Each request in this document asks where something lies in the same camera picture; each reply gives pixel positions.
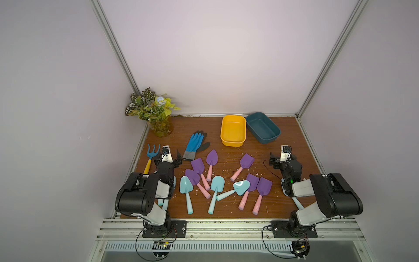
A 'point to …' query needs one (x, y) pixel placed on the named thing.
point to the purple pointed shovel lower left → (193, 177)
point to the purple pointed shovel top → (211, 159)
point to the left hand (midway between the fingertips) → (170, 150)
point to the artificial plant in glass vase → (155, 109)
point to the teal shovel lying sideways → (240, 187)
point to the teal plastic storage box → (262, 127)
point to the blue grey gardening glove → (194, 143)
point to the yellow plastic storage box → (233, 130)
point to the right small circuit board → (299, 248)
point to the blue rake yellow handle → (150, 154)
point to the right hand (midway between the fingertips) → (282, 150)
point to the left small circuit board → (161, 245)
